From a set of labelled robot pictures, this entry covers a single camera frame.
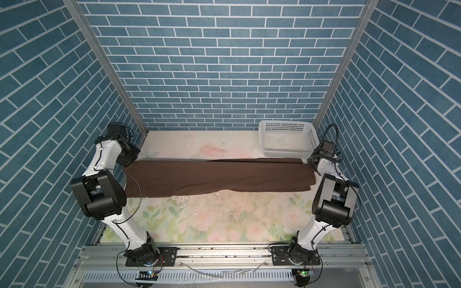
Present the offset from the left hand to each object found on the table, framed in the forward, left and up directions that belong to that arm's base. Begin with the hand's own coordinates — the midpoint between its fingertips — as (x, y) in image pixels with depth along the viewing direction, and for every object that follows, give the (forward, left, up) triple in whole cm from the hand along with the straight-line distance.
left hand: (133, 156), depth 90 cm
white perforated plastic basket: (+22, -86, -11) cm, 90 cm away
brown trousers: (-3, -63, -13) cm, 64 cm away
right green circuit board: (-49, -80, -13) cm, 95 cm away
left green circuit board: (-48, -16, -17) cm, 54 cm away
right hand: (-1, -95, -3) cm, 96 cm away
